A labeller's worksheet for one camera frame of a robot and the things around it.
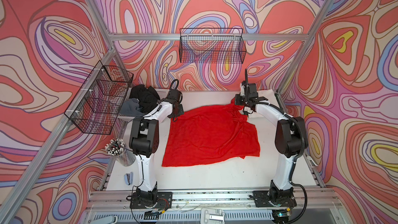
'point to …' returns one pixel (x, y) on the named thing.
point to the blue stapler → (128, 178)
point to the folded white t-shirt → (268, 96)
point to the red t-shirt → (207, 134)
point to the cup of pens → (117, 148)
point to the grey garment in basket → (131, 107)
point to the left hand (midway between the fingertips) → (180, 111)
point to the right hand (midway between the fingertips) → (237, 100)
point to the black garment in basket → (147, 97)
